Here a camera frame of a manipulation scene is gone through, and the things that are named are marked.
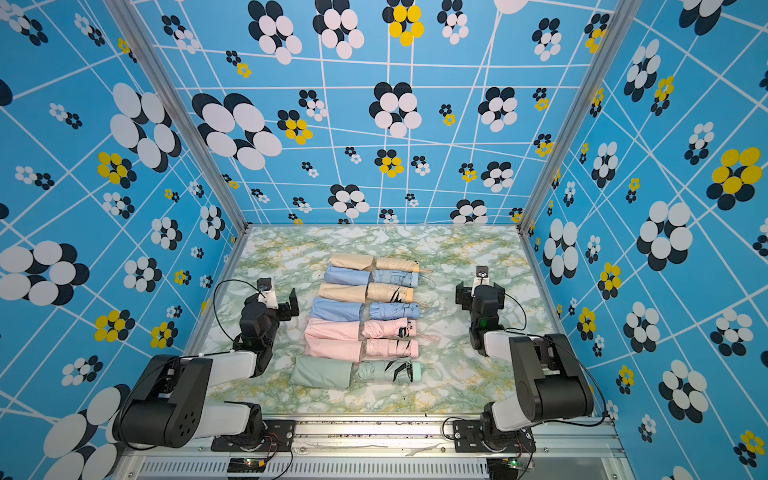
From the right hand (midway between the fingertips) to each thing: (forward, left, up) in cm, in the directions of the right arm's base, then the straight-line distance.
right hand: (485, 283), depth 92 cm
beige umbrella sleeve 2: (-1, +45, -4) cm, 45 cm away
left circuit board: (-47, +64, -11) cm, 80 cm away
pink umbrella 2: (-19, +29, -5) cm, 35 cm away
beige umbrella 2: (-1, +30, -5) cm, 31 cm away
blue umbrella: (+5, +29, -4) cm, 29 cm away
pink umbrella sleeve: (-14, +47, -5) cm, 49 cm away
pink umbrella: (-13, +30, -4) cm, 33 cm away
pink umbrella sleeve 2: (-19, +46, -5) cm, 50 cm away
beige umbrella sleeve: (+13, +44, -5) cm, 46 cm away
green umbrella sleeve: (-26, +48, -5) cm, 55 cm away
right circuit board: (-46, +3, -11) cm, 48 cm away
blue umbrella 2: (-7, +29, -5) cm, 30 cm away
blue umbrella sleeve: (+5, +45, -4) cm, 45 cm away
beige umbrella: (+10, +28, -4) cm, 30 cm away
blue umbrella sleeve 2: (-7, +49, -5) cm, 50 cm away
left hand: (-4, +63, +2) cm, 63 cm away
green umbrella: (-26, +30, -5) cm, 40 cm away
